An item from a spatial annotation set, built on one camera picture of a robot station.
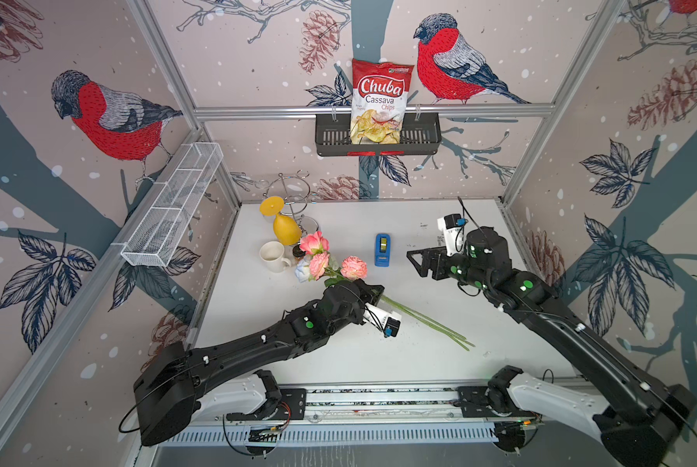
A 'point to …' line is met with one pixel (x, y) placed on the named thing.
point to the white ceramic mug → (273, 254)
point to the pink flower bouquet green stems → (315, 263)
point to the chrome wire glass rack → (295, 191)
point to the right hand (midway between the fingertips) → (418, 250)
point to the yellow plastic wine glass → (287, 232)
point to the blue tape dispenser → (383, 250)
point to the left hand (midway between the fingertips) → (382, 275)
